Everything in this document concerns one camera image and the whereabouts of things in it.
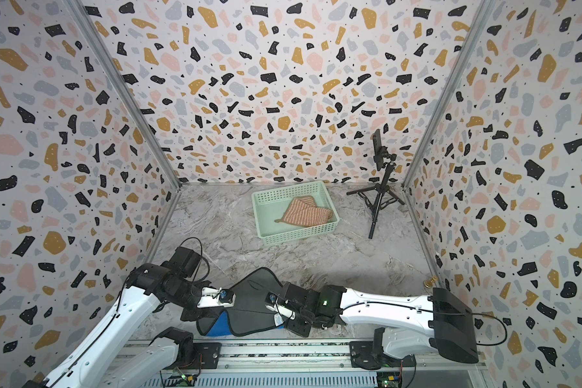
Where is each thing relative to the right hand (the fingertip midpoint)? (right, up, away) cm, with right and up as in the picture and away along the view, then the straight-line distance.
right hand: (291, 319), depth 74 cm
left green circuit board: (-33, -17, -2) cm, 37 cm away
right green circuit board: (+29, -17, -2) cm, 34 cm away
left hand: (-22, +5, -1) cm, 23 cm away
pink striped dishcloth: (+4, +32, +35) cm, 48 cm away
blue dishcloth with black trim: (-14, -1, +6) cm, 15 cm away
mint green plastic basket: (-11, +35, +38) cm, 54 cm away
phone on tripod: (+31, +56, +13) cm, 65 cm away
